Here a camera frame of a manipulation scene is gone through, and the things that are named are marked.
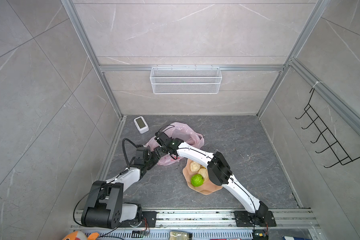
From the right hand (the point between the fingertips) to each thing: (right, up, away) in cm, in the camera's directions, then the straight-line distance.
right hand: (160, 148), depth 97 cm
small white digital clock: (-16, +16, +10) cm, 25 cm away
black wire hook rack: (+82, +5, -33) cm, 88 cm away
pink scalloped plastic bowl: (+29, -19, -16) cm, 38 cm away
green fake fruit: (+22, -14, -19) cm, 33 cm away
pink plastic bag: (+13, +11, +3) cm, 17 cm away
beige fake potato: (+21, -8, -13) cm, 27 cm away
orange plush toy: (-31, -33, -33) cm, 56 cm away
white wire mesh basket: (+17, +46, +4) cm, 49 cm away
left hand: (0, -2, -6) cm, 6 cm away
